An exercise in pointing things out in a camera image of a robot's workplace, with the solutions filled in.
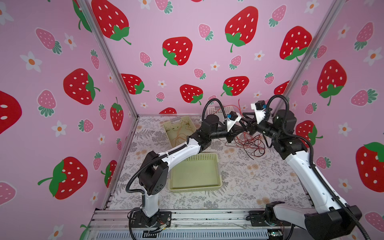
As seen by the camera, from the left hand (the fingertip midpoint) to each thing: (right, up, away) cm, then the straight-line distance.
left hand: (245, 129), depth 71 cm
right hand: (-3, +6, -2) cm, 8 cm away
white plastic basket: (-6, +15, +50) cm, 53 cm away
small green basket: (-38, -3, +36) cm, 52 cm away
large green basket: (-21, -27, +19) cm, 39 cm away
